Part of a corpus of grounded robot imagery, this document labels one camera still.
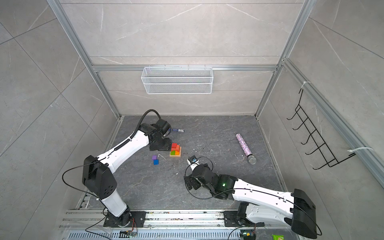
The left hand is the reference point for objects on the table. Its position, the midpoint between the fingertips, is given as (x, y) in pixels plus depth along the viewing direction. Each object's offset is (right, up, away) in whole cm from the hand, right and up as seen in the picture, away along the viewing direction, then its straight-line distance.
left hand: (166, 144), depth 85 cm
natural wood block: (+4, -8, +10) cm, 14 cm away
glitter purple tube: (+52, -9, +6) cm, 54 cm away
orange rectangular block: (+5, -4, +8) cm, 10 cm away
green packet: (+55, -41, -17) cm, 71 cm away
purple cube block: (-10, -9, +10) cm, 17 cm away
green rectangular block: (+3, -6, +10) cm, 12 cm away
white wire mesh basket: (+5, +43, +16) cm, 46 cm away
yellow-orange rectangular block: (+5, -7, +10) cm, 13 cm away
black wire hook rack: (+73, -2, -25) cm, 77 cm away
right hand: (+15, -13, -9) cm, 22 cm away
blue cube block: (-8, -12, +8) cm, 17 cm away
